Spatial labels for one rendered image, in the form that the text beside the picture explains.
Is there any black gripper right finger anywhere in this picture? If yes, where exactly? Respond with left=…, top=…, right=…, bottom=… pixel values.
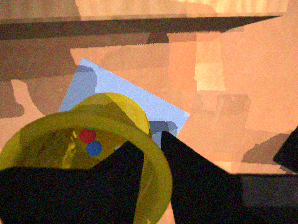
left=161, top=131, right=298, bottom=224

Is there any red marble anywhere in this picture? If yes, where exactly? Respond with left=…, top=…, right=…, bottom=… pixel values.
left=80, top=128, right=96, bottom=143

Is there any blue marble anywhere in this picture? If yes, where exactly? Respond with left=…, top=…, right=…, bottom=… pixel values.
left=86, top=141, right=102, bottom=156

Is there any yellow cup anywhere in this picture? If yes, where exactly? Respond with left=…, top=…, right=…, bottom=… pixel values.
left=0, top=92, right=173, bottom=224

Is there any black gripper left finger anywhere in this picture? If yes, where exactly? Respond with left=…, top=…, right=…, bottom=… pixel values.
left=0, top=140, right=144, bottom=224

